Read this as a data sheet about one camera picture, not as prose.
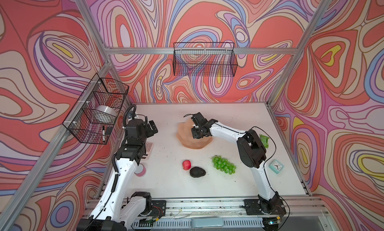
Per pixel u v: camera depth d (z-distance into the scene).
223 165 0.84
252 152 0.57
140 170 0.81
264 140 0.96
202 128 0.73
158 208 0.72
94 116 0.71
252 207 0.73
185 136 0.97
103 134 0.72
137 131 0.54
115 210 0.39
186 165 0.84
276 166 0.86
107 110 0.73
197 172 0.81
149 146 0.94
